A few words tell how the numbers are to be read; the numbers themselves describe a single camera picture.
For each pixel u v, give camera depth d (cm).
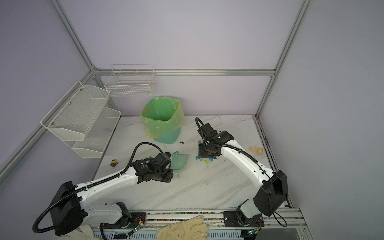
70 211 39
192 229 71
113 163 92
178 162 86
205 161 93
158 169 62
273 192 41
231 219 73
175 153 98
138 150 62
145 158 63
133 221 73
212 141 55
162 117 107
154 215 76
